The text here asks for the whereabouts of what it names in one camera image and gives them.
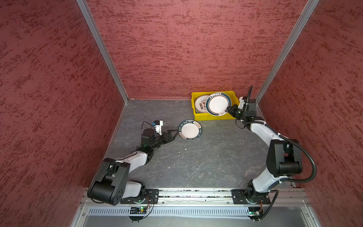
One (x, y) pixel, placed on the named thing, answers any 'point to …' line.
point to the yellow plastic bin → (200, 116)
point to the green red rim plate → (217, 103)
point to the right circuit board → (254, 213)
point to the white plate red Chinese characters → (200, 104)
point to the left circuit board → (138, 210)
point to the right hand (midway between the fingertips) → (225, 109)
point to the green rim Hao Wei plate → (190, 129)
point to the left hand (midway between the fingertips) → (175, 134)
